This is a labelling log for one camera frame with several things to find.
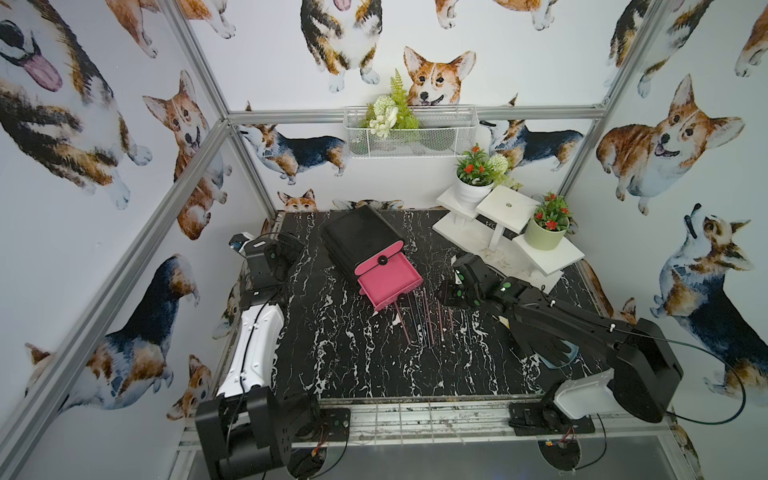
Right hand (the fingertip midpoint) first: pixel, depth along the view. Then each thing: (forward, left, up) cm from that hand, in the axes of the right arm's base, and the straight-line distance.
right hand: (436, 293), depth 82 cm
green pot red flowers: (+14, -31, +11) cm, 36 cm away
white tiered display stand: (+25, -22, -4) cm, 34 cm away
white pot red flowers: (+32, -14, +15) cm, 38 cm away
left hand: (+11, +41, +13) cm, 44 cm away
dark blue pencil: (-5, -2, -14) cm, 15 cm away
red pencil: (-6, +9, -14) cm, 17 cm away
